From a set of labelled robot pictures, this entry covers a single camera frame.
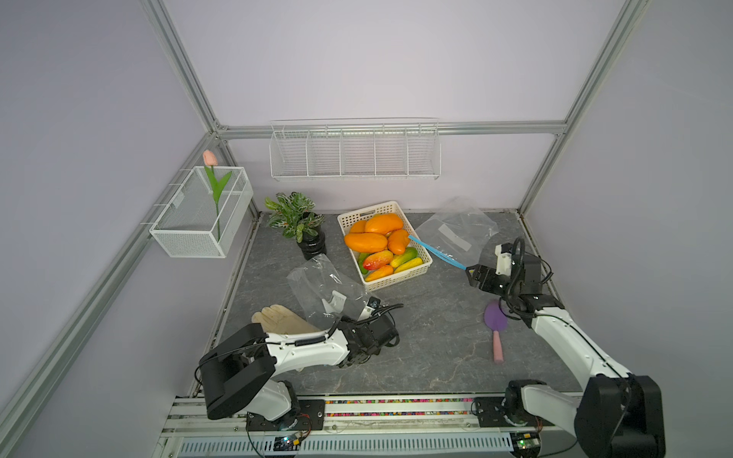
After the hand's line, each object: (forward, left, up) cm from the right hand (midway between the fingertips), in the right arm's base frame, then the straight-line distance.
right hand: (477, 269), depth 87 cm
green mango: (+13, +19, -9) cm, 25 cm away
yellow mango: (+8, +20, -9) cm, 23 cm away
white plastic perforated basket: (+35, +24, -8) cm, 43 cm away
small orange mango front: (+5, +30, -9) cm, 31 cm away
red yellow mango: (+8, +31, -5) cm, 32 cm away
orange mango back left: (+26, +38, -9) cm, 47 cm away
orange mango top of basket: (+23, +28, -4) cm, 37 cm away
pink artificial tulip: (+15, +76, +22) cm, 80 cm away
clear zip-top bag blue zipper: (-3, +49, -10) cm, 50 cm away
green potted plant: (+12, +56, +12) cm, 59 cm away
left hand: (-15, +36, -10) cm, 40 cm away
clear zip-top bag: (+23, -1, -10) cm, 25 cm away
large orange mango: (+14, +35, -4) cm, 38 cm away
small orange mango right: (+16, +23, -6) cm, 29 cm away
